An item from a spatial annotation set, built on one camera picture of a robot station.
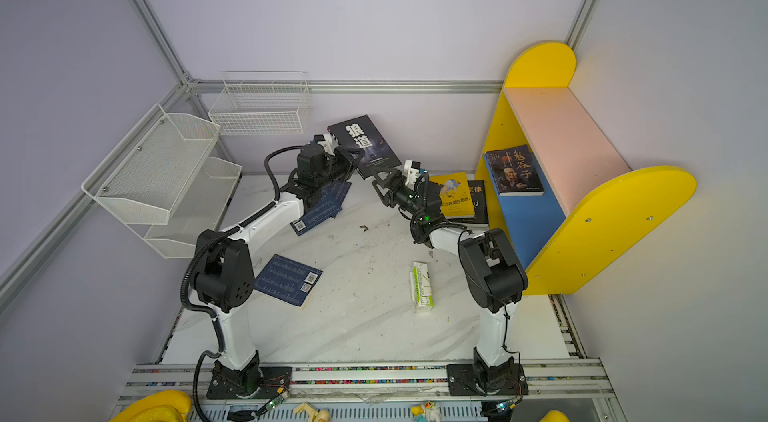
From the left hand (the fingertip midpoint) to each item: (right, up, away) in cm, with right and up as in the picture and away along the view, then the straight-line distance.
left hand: (366, 150), depth 85 cm
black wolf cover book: (-2, +6, +5) cm, 8 cm away
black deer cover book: (+40, -16, +23) cm, 49 cm away
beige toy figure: (-10, -65, -17) cm, 68 cm away
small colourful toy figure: (+16, -63, -18) cm, 68 cm away
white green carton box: (+16, -40, +1) cm, 43 cm away
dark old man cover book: (+50, -5, +15) cm, 52 cm away
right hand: (+1, -8, -3) cm, 9 cm away
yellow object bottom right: (+45, -64, -18) cm, 80 cm away
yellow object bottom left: (-44, -62, -18) cm, 78 cm away
